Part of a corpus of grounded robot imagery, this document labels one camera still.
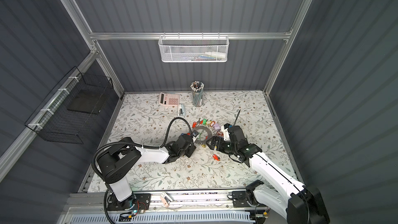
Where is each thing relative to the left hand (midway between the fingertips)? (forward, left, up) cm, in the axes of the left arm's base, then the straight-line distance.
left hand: (193, 143), depth 93 cm
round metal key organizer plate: (+7, -11, -1) cm, 13 cm away
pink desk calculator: (+36, +17, +2) cm, 40 cm away
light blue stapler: (+25, +8, +2) cm, 26 cm away
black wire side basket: (+6, +59, +27) cm, 65 cm away
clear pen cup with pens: (+30, -4, +18) cm, 35 cm away
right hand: (-7, -11, +11) cm, 17 cm away
